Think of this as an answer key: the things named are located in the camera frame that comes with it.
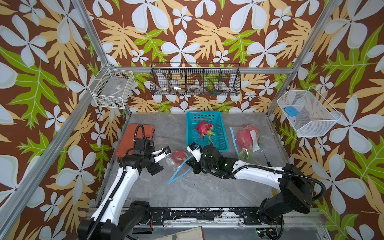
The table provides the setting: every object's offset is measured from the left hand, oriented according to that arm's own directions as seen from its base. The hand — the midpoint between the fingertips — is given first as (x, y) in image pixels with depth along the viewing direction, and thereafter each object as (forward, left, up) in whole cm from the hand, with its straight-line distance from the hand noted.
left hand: (156, 156), depth 81 cm
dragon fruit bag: (+23, -29, -4) cm, 37 cm away
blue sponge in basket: (+24, -78, +12) cm, 83 cm away
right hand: (-4, -16, 0) cm, 16 cm away
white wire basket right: (+16, -86, +16) cm, 89 cm away
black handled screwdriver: (+3, -68, -13) cm, 69 cm away
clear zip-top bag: (-8, -13, 0) cm, 15 cm away
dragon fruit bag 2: (0, -12, -1) cm, 12 cm away
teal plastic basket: (+36, -37, -8) cm, 53 cm away
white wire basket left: (+33, +27, +20) cm, 47 cm away
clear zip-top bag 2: (+13, -55, -5) cm, 57 cm away
